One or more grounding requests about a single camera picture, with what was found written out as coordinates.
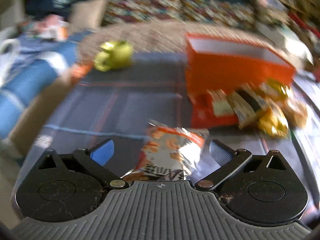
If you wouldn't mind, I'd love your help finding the beige black cookie pack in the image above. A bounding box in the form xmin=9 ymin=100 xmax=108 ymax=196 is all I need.
xmin=226 ymin=84 xmax=271 ymax=129

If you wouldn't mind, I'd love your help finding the left floral cushion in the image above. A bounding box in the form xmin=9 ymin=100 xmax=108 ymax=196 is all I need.
xmin=101 ymin=0 xmax=182 ymax=26

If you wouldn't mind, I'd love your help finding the green mug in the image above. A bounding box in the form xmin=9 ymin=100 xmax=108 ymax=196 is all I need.
xmin=93 ymin=41 xmax=134 ymax=72

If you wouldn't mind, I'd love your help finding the pink quilted sofa cover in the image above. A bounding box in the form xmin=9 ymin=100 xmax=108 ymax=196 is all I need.
xmin=78 ymin=21 xmax=252 ymax=59

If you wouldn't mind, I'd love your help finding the yellow bread snack pack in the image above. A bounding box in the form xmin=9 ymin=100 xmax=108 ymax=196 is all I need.
xmin=281 ymin=98 xmax=308 ymax=128

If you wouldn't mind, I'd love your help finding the blue striped blanket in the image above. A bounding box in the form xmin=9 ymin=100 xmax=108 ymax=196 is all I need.
xmin=1 ymin=30 xmax=92 ymax=139

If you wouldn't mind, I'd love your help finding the floral cushion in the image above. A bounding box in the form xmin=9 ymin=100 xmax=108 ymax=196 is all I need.
xmin=101 ymin=0 xmax=182 ymax=26
xmin=181 ymin=0 xmax=257 ymax=29

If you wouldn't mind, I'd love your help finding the gold crinkled snack bag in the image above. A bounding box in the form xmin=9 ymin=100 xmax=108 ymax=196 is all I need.
xmin=258 ymin=79 xmax=293 ymax=139

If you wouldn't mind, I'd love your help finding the right floral cushion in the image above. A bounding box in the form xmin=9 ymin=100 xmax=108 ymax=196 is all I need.
xmin=181 ymin=0 xmax=257 ymax=29

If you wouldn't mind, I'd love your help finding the orange cardboard box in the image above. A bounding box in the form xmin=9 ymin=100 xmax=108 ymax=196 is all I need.
xmin=184 ymin=32 xmax=297 ymax=129

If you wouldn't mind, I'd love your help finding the silver orange chips bag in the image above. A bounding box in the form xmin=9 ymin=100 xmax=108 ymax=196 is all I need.
xmin=123 ymin=120 xmax=209 ymax=184

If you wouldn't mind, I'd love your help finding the red white snack bag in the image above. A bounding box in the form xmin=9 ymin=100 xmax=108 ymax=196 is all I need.
xmin=189 ymin=89 xmax=239 ymax=128

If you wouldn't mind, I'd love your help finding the beige pillow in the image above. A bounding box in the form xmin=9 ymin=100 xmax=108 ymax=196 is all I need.
xmin=68 ymin=0 xmax=108 ymax=35

